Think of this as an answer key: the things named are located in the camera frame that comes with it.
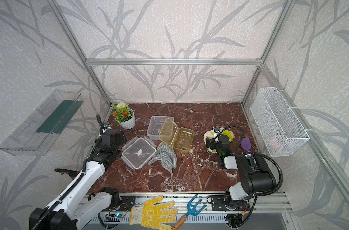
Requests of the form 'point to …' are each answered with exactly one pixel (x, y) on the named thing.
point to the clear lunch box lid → (138, 151)
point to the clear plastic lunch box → (155, 125)
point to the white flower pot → (129, 124)
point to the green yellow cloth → (210, 134)
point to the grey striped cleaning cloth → (167, 156)
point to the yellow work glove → (152, 215)
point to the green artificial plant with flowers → (121, 111)
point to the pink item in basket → (274, 144)
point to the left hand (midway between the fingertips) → (112, 134)
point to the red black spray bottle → (73, 174)
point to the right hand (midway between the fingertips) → (215, 134)
